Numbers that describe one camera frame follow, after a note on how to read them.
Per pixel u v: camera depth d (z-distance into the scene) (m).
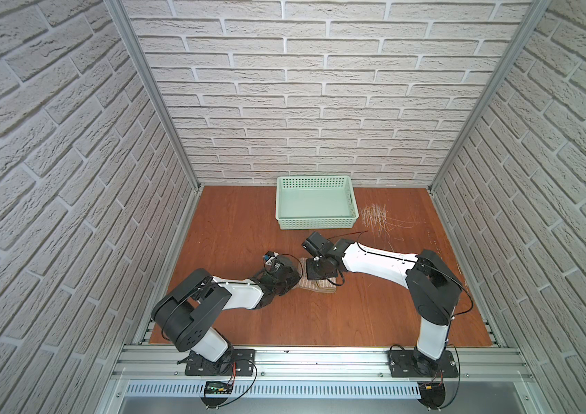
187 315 0.44
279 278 0.71
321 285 0.87
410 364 0.73
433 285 0.49
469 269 0.98
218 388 0.71
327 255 0.66
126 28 0.72
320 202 1.14
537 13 0.69
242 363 0.73
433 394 0.69
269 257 0.86
